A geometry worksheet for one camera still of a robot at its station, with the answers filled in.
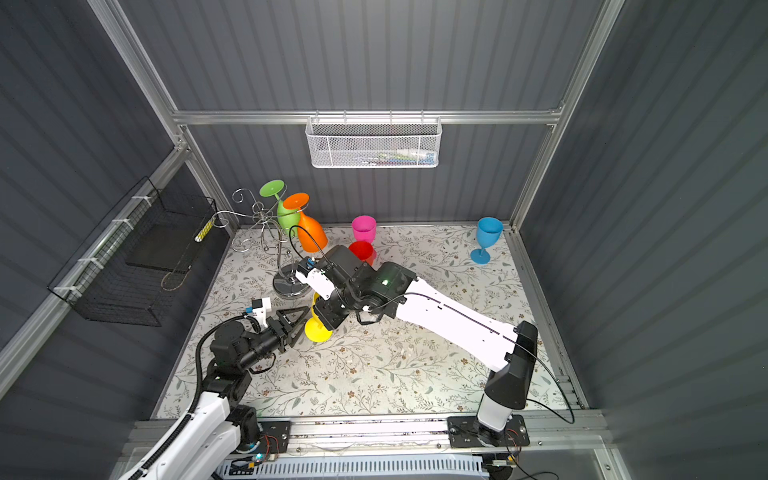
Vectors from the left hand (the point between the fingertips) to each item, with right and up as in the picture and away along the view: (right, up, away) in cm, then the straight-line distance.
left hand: (309, 316), depth 76 cm
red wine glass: (+12, +17, +26) cm, 33 cm away
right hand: (+5, +2, -10) cm, 11 cm away
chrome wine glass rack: (-12, +21, +5) cm, 25 cm away
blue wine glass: (+53, +23, +21) cm, 62 cm away
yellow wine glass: (+1, -4, +3) cm, 5 cm away
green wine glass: (-10, +27, +13) cm, 31 cm away
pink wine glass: (+12, +25, +25) cm, 38 cm away
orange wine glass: (-3, +22, +12) cm, 25 cm away
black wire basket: (-43, +13, -4) cm, 45 cm away
